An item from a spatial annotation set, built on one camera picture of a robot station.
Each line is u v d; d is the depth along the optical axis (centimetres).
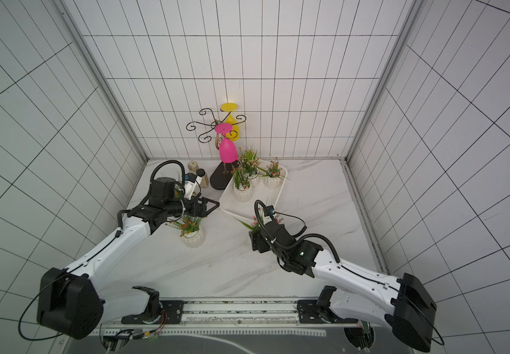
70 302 39
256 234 68
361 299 46
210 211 73
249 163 100
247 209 100
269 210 66
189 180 72
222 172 112
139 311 61
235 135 85
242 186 100
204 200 70
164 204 63
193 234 85
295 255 55
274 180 102
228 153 97
